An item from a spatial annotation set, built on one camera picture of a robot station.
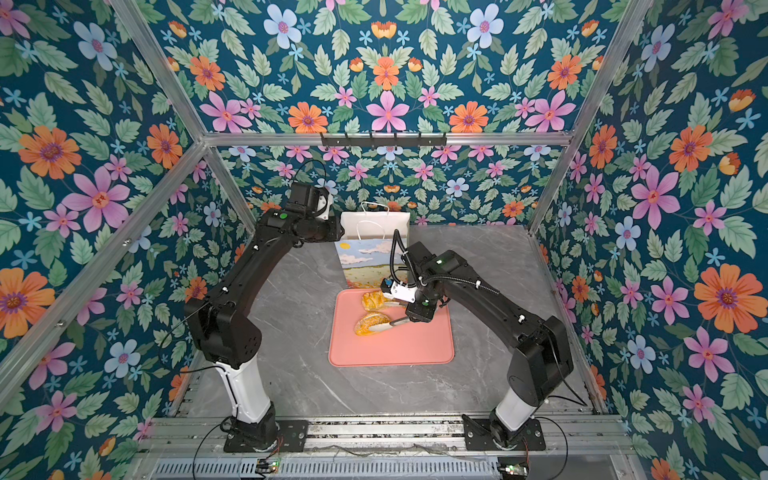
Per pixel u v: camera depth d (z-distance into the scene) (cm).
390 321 82
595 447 73
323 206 73
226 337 49
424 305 69
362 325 89
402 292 72
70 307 56
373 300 94
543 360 43
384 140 92
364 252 86
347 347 89
